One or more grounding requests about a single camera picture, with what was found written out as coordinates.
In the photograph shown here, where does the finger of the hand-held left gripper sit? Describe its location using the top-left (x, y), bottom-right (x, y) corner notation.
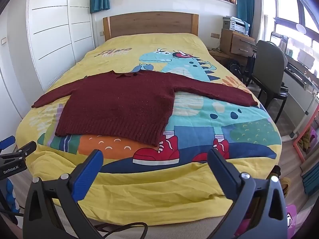
top-left (9, 141), bottom-right (37, 159)
top-left (0, 136), bottom-right (16, 151)

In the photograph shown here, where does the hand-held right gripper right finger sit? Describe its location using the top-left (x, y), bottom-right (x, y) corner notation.
top-left (207, 148), bottom-right (294, 239)

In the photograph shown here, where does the pink orange frame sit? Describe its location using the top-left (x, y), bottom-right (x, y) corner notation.
top-left (294, 112), bottom-right (319, 162)

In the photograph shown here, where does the white desk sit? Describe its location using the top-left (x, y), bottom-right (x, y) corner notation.
top-left (282, 55), bottom-right (319, 137)

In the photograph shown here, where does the white printer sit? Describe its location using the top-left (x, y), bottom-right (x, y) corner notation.
top-left (223, 16), bottom-right (250, 36)

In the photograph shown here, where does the white wardrobe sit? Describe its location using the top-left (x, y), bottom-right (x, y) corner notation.
top-left (26, 0), bottom-right (96, 92)

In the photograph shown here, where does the wooden drawer cabinet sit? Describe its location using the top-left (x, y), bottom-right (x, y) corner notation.
top-left (219, 28), bottom-right (256, 66)

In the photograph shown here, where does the yellow dinosaur printed blanket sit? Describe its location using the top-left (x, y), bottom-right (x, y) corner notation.
top-left (15, 33), bottom-right (283, 226)

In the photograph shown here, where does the pink plastic item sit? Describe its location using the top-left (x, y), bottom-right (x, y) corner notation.
top-left (286, 204), bottom-right (297, 239)

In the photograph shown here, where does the black backpack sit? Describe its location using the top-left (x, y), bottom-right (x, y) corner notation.
top-left (225, 60), bottom-right (242, 79)

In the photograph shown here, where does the black chair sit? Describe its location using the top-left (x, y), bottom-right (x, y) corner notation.
top-left (245, 40), bottom-right (290, 123)

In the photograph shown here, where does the person's left forearm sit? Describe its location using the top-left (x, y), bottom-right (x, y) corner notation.
top-left (4, 178), bottom-right (20, 211)

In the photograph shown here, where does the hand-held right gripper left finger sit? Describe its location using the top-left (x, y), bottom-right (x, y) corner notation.
top-left (22, 149), bottom-right (104, 239)

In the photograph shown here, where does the wooden bed headboard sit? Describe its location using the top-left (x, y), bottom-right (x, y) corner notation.
top-left (103, 12), bottom-right (199, 41)

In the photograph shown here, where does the maroon knitted sweater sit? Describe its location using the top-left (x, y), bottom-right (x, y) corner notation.
top-left (31, 70), bottom-right (258, 147)

